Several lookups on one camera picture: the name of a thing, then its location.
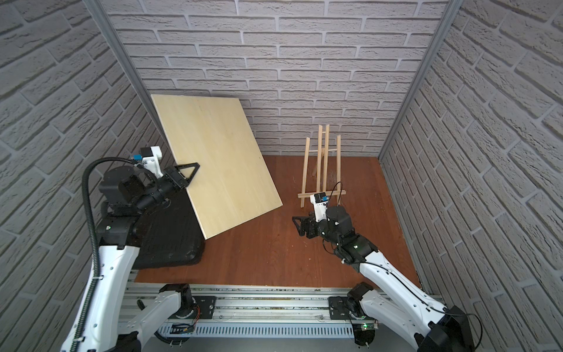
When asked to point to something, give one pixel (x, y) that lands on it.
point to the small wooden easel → (320, 152)
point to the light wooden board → (232, 183)
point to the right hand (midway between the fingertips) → (303, 216)
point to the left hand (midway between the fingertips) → (202, 161)
